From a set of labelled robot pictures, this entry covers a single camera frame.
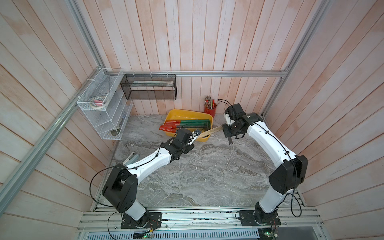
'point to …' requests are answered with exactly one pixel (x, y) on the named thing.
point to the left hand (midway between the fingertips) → (186, 140)
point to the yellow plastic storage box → (180, 114)
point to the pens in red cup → (209, 103)
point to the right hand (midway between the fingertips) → (226, 130)
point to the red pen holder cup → (212, 111)
